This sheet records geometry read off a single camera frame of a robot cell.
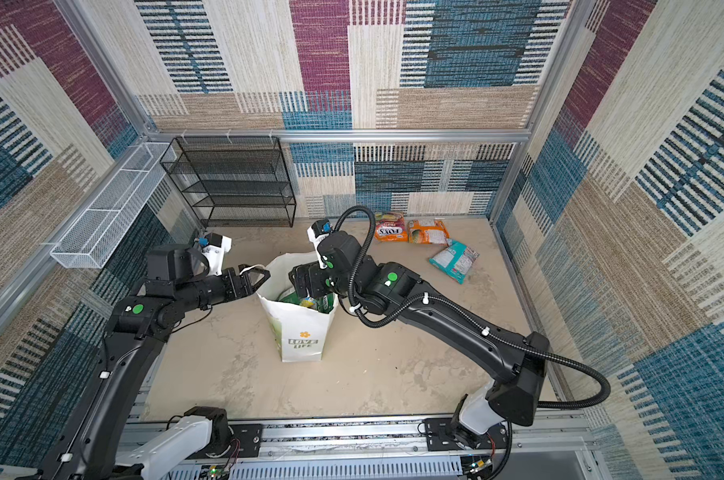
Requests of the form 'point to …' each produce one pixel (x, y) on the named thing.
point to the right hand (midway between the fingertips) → (309, 277)
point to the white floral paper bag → (302, 331)
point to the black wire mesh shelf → (234, 181)
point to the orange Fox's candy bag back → (390, 227)
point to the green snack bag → (323, 303)
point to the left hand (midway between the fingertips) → (259, 272)
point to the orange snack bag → (427, 231)
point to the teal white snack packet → (455, 260)
